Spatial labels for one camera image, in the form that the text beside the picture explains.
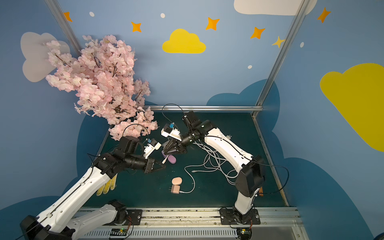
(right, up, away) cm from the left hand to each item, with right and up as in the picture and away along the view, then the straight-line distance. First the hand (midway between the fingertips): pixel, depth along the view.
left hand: (165, 165), depth 69 cm
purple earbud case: (-1, -3, +28) cm, 28 cm away
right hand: (+1, +7, +1) cm, 7 cm away
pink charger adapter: (+3, -17, +13) cm, 21 cm away
